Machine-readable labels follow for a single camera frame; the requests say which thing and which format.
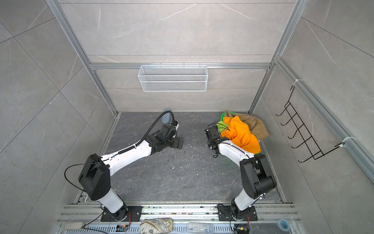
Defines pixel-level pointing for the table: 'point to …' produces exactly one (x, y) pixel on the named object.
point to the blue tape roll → (283, 224)
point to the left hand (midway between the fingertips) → (177, 135)
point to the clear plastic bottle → (200, 227)
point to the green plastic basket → (223, 115)
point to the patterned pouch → (159, 225)
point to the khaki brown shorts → (255, 126)
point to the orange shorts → (240, 135)
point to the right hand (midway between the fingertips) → (218, 141)
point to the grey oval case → (167, 118)
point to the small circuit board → (121, 228)
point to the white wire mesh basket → (173, 78)
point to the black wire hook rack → (306, 144)
